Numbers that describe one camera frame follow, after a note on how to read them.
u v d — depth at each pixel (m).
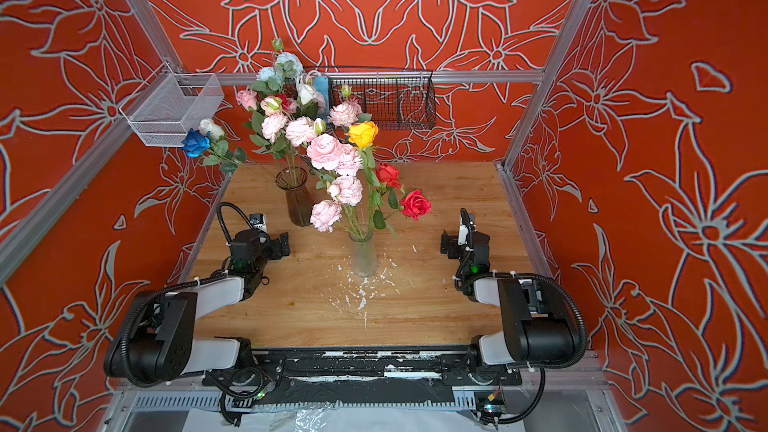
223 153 0.70
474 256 0.70
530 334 0.43
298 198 0.91
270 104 0.62
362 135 0.62
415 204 0.54
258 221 0.79
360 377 0.73
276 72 0.80
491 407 0.68
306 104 0.77
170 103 0.91
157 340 0.43
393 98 0.98
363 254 0.86
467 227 0.79
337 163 0.62
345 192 0.63
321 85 0.89
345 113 0.68
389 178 0.71
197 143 0.64
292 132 0.62
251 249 0.71
